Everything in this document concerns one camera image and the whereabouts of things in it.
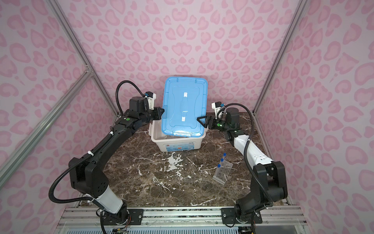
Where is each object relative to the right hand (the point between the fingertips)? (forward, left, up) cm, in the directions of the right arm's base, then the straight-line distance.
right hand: (202, 118), depth 79 cm
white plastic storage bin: (-6, +20, -17) cm, 27 cm away
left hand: (+6, +21, +3) cm, 22 cm away
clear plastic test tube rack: (-18, -13, -28) cm, 36 cm away
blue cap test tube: (-6, -16, -30) cm, 34 cm away
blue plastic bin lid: (+9, +10, +5) cm, 14 cm away
